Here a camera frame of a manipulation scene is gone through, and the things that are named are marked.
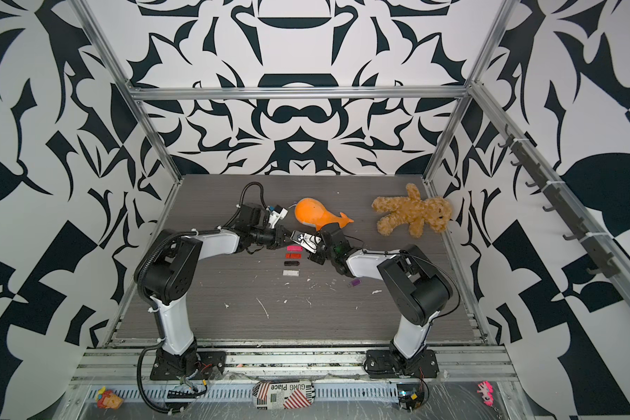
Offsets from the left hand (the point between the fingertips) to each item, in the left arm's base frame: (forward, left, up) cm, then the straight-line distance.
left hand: (299, 237), depth 92 cm
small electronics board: (-45, -29, -9) cm, 55 cm away
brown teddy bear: (+11, -45, -2) cm, 46 cm away
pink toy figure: (-45, -49, -7) cm, 67 cm away
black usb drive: (-6, +3, -8) cm, 10 cm away
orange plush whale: (+11, -5, -1) cm, 12 cm away
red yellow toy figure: (-43, +49, -5) cm, 65 cm away
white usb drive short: (-9, +3, -8) cm, 12 cm away
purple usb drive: (-13, -19, -8) cm, 24 cm away
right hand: (+2, -2, -1) cm, 3 cm away
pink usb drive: (-7, +1, +4) cm, 8 cm away
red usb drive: (-3, +3, -8) cm, 9 cm away
